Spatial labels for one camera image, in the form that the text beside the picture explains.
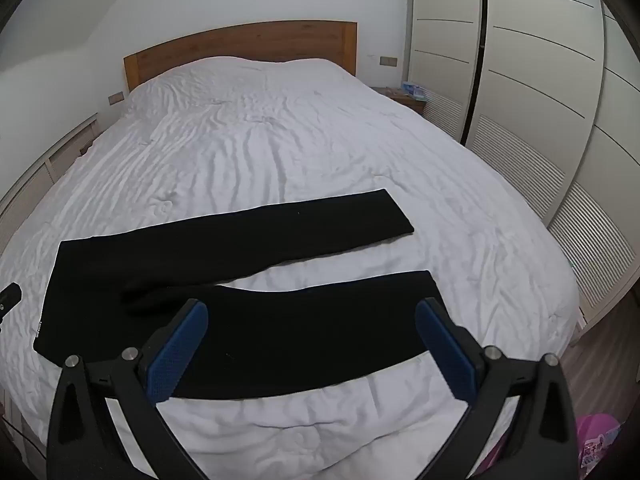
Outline wooden headboard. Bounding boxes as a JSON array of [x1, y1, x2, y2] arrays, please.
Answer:
[[123, 21, 359, 93]]

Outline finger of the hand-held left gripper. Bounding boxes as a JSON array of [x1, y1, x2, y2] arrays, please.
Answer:
[[0, 283, 22, 322]]

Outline black pants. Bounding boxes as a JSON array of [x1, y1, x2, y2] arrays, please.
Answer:
[[34, 189, 446, 399]]

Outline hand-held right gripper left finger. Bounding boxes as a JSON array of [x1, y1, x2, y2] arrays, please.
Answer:
[[47, 298, 211, 480]]

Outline white wardrobe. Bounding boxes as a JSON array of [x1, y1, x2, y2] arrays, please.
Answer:
[[407, 0, 640, 333]]

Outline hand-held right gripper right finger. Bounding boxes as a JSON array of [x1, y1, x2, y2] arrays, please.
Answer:
[[416, 297, 581, 480]]

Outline wooden nightstand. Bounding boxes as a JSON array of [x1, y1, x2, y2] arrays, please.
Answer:
[[372, 86, 427, 117]]

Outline pink cloth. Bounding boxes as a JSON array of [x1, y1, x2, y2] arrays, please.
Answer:
[[575, 412, 624, 480]]

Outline white low cabinet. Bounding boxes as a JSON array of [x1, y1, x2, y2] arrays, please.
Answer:
[[0, 112, 100, 241]]

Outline white duvet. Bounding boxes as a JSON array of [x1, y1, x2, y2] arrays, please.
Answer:
[[0, 57, 586, 480]]

